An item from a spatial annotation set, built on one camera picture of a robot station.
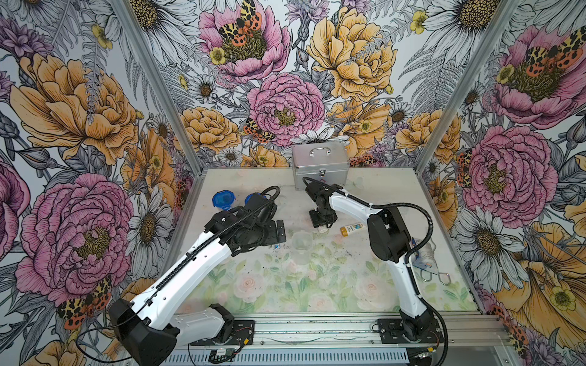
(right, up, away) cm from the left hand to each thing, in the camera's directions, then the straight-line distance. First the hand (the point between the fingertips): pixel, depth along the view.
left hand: (269, 243), depth 73 cm
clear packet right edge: (+57, -9, +14) cm, 59 cm away
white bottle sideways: (+29, 0, +23) cm, 37 cm away
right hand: (+19, +1, +25) cm, 32 cm away
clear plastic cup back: (+10, -6, +21) cm, 24 cm away
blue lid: (-21, +14, +21) cm, 33 cm away
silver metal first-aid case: (+23, +30, +34) cm, 51 cm away
